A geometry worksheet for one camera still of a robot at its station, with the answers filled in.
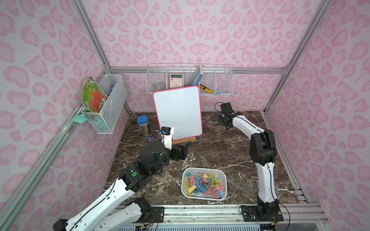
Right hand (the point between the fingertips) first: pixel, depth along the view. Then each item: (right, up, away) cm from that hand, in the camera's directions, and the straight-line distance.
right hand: (221, 120), depth 104 cm
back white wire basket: (-7, +29, -3) cm, 29 cm away
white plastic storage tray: (-15, -34, -28) cm, 46 cm away
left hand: (-27, -9, -38) cm, 47 cm away
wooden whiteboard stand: (-21, -14, -6) cm, 26 cm away
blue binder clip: (-7, -41, -26) cm, 49 cm away
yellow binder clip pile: (-23, -37, -28) cm, 52 cm away
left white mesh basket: (-64, -1, -32) cm, 72 cm away
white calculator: (-32, +26, -9) cm, 42 cm away
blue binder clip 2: (-15, -38, -27) cm, 49 cm away
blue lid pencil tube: (-52, -1, -14) cm, 54 cm away
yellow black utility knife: (-12, +21, -7) cm, 25 cm away
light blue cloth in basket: (-2, +20, -4) cm, 20 cm away
